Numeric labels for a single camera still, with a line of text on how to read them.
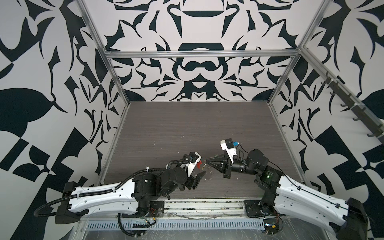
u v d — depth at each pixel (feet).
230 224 2.34
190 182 1.88
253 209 2.43
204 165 2.11
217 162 1.98
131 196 1.50
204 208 2.49
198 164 1.86
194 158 1.79
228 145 1.89
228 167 1.86
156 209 2.41
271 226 2.33
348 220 1.35
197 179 1.90
